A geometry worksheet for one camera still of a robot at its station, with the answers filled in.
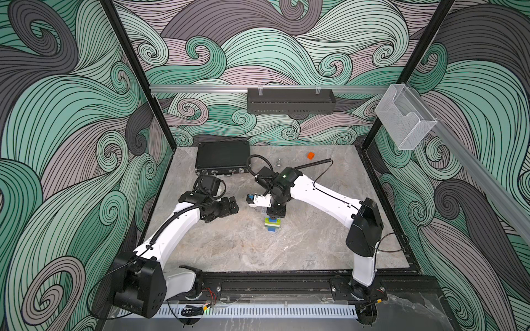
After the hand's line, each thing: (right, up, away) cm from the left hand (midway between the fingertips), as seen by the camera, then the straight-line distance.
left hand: (229, 209), depth 82 cm
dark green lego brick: (+18, -10, +5) cm, 21 cm away
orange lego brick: (+42, +23, +33) cm, 58 cm away
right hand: (+18, -1, -2) cm, 18 cm away
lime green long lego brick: (+18, -7, +1) cm, 19 cm away
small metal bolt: (+23, +20, +28) cm, 42 cm away
